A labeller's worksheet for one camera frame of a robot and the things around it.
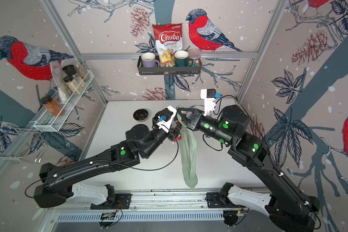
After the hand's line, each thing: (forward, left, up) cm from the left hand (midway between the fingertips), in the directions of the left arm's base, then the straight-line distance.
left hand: (179, 110), depth 55 cm
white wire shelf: (+7, +63, -15) cm, 65 cm away
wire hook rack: (-7, +69, -21) cm, 73 cm away
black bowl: (+31, +30, -42) cm, 60 cm away
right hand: (-3, +1, +4) cm, 5 cm away
